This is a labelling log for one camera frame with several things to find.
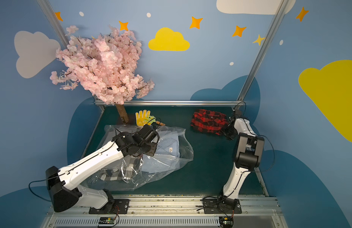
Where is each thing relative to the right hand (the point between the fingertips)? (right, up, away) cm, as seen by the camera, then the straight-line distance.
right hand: (224, 133), depth 99 cm
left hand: (-46, -5, -22) cm, 51 cm away
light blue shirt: (-39, -10, -25) cm, 47 cm away
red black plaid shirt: (-8, +8, +11) cm, 16 cm away
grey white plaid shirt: (-64, -20, -14) cm, 68 cm away
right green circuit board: (-7, -44, -26) cm, 52 cm away
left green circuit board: (-69, -43, -27) cm, 86 cm away
